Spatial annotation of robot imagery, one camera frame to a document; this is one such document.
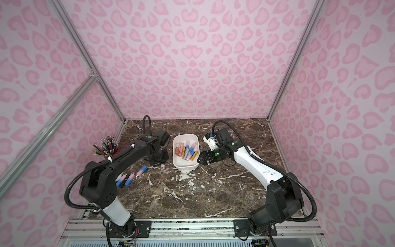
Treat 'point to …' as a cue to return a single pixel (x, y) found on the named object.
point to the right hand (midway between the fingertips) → (205, 158)
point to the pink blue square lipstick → (190, 155)
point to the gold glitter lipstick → (194, 156)
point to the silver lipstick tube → (185, 153)
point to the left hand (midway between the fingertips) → (167, 161)
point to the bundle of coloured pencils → (108, 147)
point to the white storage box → (180, 163)
